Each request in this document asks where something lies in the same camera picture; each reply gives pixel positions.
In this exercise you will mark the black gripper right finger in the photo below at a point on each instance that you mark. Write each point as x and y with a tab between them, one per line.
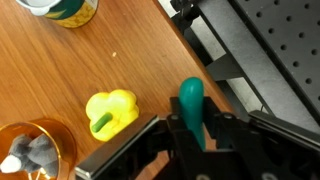
230	146

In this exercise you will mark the black clamp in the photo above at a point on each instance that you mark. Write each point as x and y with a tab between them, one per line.
183	11

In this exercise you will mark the grey white plush toy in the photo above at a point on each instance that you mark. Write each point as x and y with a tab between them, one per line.
31	156

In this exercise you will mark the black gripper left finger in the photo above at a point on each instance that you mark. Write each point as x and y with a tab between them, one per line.
180	156

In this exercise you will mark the orange translucent cup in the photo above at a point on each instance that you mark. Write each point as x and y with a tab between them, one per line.
61	136

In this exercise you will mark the yellow toy bell pepper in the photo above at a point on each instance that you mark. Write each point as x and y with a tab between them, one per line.
113	111

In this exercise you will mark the green oblong toy object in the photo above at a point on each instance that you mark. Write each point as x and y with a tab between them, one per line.
191	100

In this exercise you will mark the black perforated breadboard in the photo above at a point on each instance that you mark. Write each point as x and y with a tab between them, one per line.
276	43

